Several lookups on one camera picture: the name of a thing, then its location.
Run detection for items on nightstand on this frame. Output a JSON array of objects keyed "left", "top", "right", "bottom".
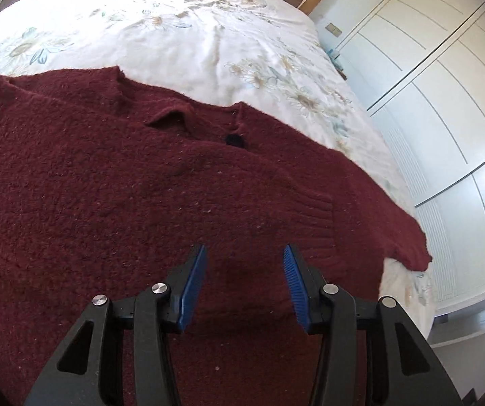
[{"left": 327, "top": 49, "right": 341, "bottom": 67}]

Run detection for white sliding wardrobe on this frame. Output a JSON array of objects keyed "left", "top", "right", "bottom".
[{"left": 339, "top": 0, "right": 485, "bottom": 314}]

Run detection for dark red knit sweater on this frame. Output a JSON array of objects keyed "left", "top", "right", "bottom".
[{"left": 0, "top": 67, "right": 431, "bottom": 405}]

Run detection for right wall switch plate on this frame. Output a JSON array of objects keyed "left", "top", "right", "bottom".
[{"left": 325, "top": 23, "right": 343, "bottom": 38}]

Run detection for floral cream duvet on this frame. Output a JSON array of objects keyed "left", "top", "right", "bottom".
[{"left": 0, "top": 0, "right": 434, "bottom": 333}]

